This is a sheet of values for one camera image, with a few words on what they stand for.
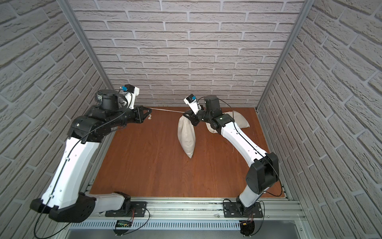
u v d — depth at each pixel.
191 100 0.65
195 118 0.68
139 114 0.52
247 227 0.69
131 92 0.53
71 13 0.72
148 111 0.62
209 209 0.76
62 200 0.36
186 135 0.81
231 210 0.73
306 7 0.69
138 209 0.73
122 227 0.71
